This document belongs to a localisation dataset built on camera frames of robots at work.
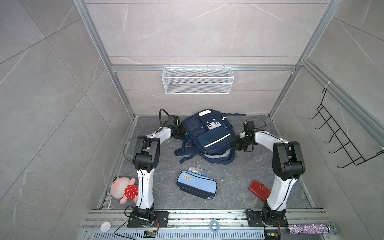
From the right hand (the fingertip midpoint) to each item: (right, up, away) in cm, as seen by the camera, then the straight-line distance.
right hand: (230, 144), depth 99 cm
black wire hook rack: (+43, +3, -35) cm, 56 cm away
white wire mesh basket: (-22, +44, +2) cm, 49 cm away
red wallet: (+12, -24, -17) cm, 32 cm away
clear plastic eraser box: (-21, -15, -9) cm, 28 cm away
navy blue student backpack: (-15, +5, +1) cm, 16 cm away
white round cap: (-68, -37, -27) cm, 82 cm away
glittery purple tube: (+29, -36, -31) cm, 56 cm away
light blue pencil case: (-19, -21, -19) cm, 34 cm away
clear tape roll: (-13, -36, -27) cm, 47 cm away
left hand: (-29, +11, +5) cm, 31 cm away
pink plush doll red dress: (-61, -21, -21) cm, 68 cm away
